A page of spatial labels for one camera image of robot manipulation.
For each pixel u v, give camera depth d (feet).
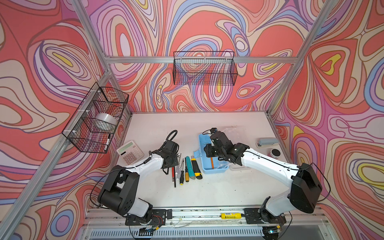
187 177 2.80
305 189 1.37
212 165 3.01
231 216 2.37
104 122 2.27
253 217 2.41
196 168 2.98
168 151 2.35
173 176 2.83
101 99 2.78
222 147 2.00
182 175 2.83
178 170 2.90
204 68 3.16
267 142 3.21
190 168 2.97
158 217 2.37
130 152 3.12
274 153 3.01
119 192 1.42
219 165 2.75
